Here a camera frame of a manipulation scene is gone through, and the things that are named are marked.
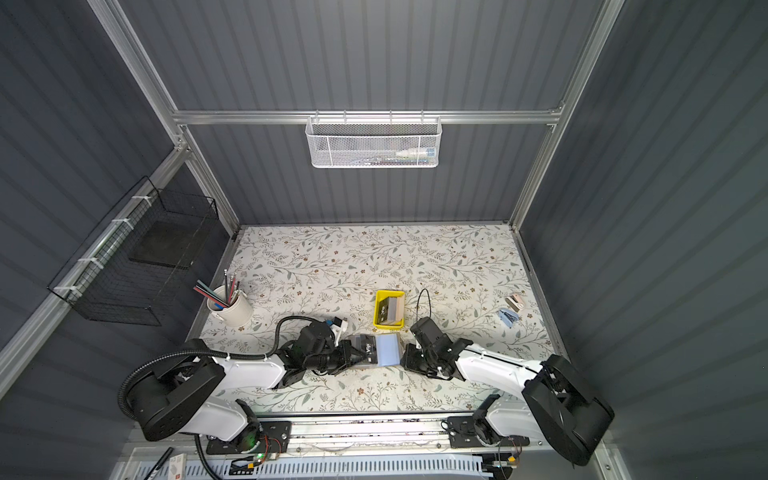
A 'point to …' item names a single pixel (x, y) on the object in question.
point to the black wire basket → (133, 264)
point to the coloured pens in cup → (232, 292)
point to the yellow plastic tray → (379, 295)
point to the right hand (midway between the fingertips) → (404, 365)
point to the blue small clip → (507, 316)
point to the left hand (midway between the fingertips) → (369, 356)
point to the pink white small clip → (515, 302)
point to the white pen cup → (237, 313)
